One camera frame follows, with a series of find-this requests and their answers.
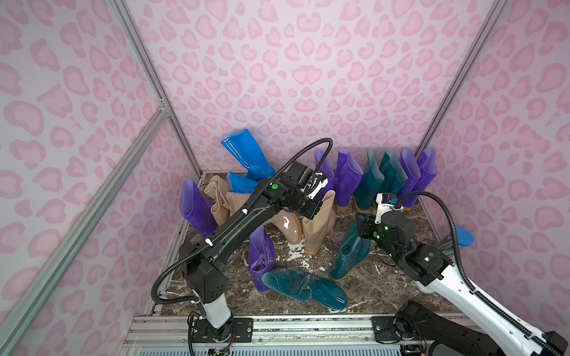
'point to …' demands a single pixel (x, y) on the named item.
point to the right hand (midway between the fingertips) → (358, 215)
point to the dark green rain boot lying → (305, 285)
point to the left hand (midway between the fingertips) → (320, 208)
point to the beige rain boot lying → (288, 225)
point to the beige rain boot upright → (316, 229)
